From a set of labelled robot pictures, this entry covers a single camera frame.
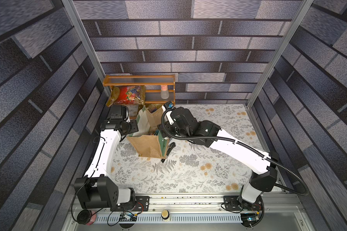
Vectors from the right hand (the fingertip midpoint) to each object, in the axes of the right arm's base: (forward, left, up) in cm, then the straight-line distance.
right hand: (164, 120), depth 68 cm
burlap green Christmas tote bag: (-3, +11, -10) cm, 15 cm away
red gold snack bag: (+31, +29, -11) cm, 44 cm away
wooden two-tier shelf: (+36, +7, -10) cm, 38 cm away
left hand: (+5, +19, -11) cm, 23 cm away
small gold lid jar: (-36, -2, -18) cm, 40 cm away
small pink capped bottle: (+36, +4, -12) cm, 38 cm away
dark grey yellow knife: (+2, -1, -32) cm, 32 cm away
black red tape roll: (-37, +36, -26) cm, 58 cm away
